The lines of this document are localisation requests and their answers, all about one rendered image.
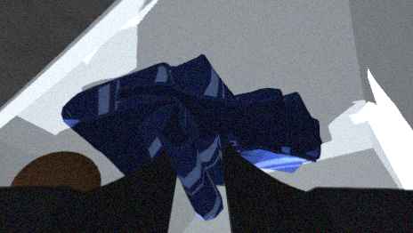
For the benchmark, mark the brown ball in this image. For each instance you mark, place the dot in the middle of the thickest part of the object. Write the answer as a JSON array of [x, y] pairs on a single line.
[[62, 168]]

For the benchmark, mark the white open box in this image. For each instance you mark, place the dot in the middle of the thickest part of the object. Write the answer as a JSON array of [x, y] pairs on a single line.
[[351, 61]]

